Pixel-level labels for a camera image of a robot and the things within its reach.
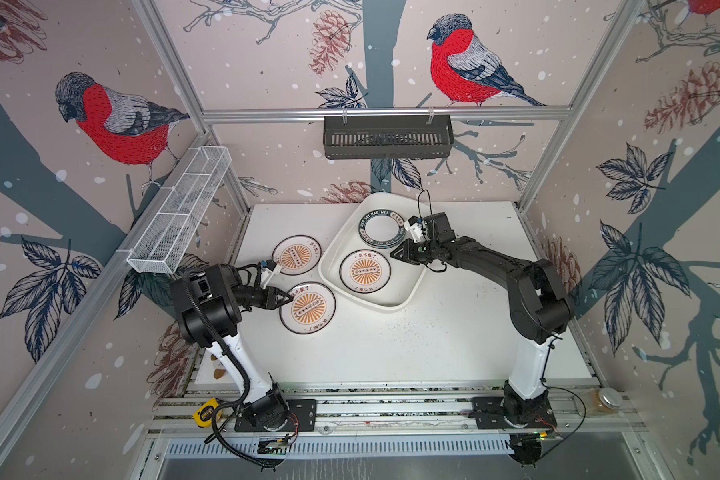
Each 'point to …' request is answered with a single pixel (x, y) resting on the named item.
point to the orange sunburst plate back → (297, 255)
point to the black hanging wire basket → (387, 139)
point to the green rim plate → (382, 229)
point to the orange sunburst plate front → (365, 271)
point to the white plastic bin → (407, 280)
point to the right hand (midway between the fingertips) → (392, 257)
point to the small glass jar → (602, 402)
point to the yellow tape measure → (214, 403)
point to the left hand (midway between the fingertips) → (283, 301)
